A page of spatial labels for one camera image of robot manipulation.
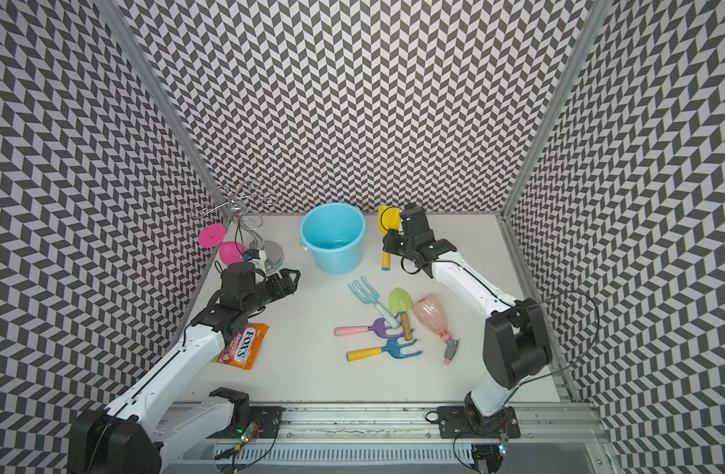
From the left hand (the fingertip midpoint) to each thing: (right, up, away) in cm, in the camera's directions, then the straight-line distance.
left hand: (290, 279), depth 82 cm
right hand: (+27, +10, +4) cm, 29 cm away
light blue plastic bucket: (+8, +14, +32) cm, 36 cm away
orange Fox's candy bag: (-13, -20, 0) cm, 24 cm away
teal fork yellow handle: (+29, -21, +3) cm, 36 cm away
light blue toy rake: (+23, -8, +14) cm, 28 cm away
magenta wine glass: (-20, +12, -4) cm, 24 cm away
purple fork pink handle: (+25, -16, +7) cm, 30 cm away
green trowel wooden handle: (+32, -9, +11) cm, 35 cm away
